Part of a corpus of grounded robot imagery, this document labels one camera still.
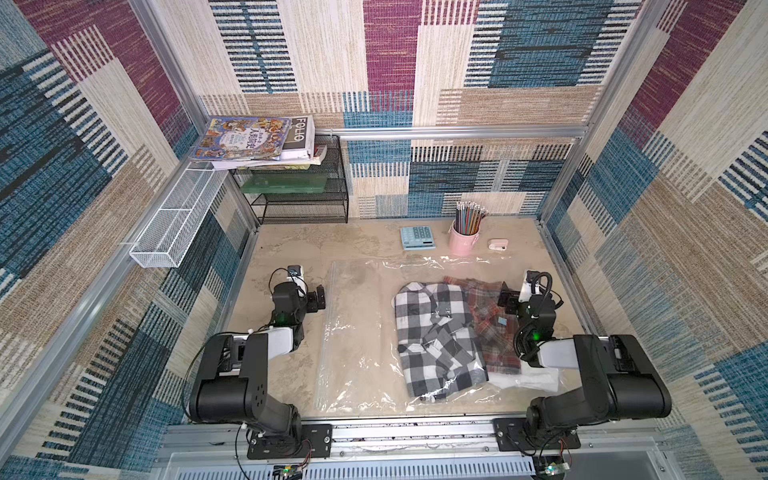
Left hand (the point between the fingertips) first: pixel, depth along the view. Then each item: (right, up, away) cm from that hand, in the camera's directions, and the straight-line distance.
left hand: (304, 286), depth 95 cm
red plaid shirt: (+58, -13, -8) cm, 59 cm away
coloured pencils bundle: (+53, +22, +9) cm, 59 cm away
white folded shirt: (+63, -22, -16) cm, 68 cm away
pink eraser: (+66, +13, +16) cm, 70 cm away
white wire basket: (-26, +14, -23) cm, 38 cm away
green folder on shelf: (-9, +33, +6) cm, 35 cm away
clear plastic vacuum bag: (+27, -14, -3) cm, 30 cm away
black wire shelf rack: (+3, +29, -1) cm, 29 cm away
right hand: (+66, +2, -4) cm, 67 cm away
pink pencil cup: (+52, +13, +10) cm, 54 cm away
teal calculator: (+37, +16, +17) cm, 44 cm away
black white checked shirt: (+40, -14, -8) cm, 43 cm away
